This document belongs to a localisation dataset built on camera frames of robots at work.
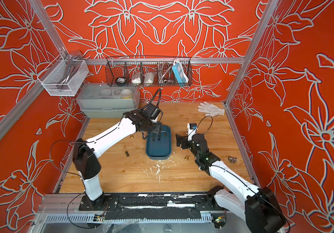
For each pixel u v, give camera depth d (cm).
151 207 73
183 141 73
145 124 60
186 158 88
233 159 86
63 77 83
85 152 49
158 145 95
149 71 99
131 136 57
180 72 88
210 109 114
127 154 89
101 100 104
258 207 39
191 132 68
